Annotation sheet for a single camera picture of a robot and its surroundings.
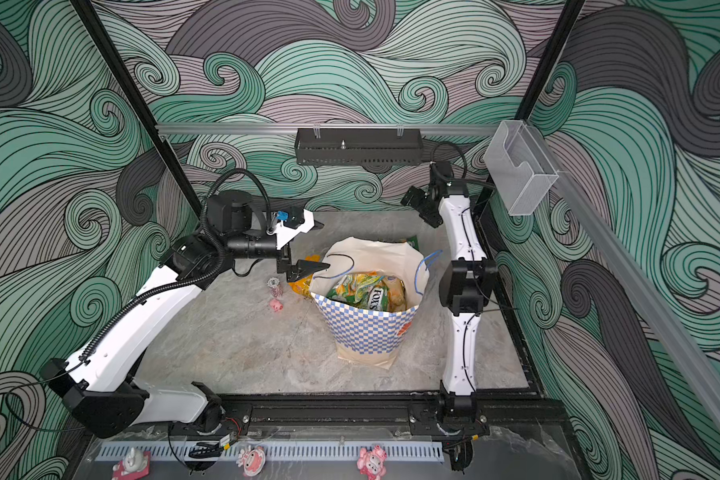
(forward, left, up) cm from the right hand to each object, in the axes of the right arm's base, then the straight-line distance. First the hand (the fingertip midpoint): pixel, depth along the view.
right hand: (415, 206), depth 95 cm
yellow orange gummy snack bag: (-22, +36, -14) cm, 44 cm away
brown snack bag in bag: (-25, +6, -14) cm, 30 cm away
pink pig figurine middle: (-66, +42, -15) cm, 80 cm away
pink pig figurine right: (-66, +15, -15) cm, 69 cm away
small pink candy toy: (-26, +45, -17) cm, 55 cm away
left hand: (-30, +25, +20) cm, 44 cm away
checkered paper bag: (-43, +16, -2) cm, 45 cm away
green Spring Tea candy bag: (-1, -2, -16) cm, 17 cm away
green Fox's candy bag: (-30, +16, -2) cm, 34 cm away
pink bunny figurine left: (-67, +65, -10) cm, 94 cm away
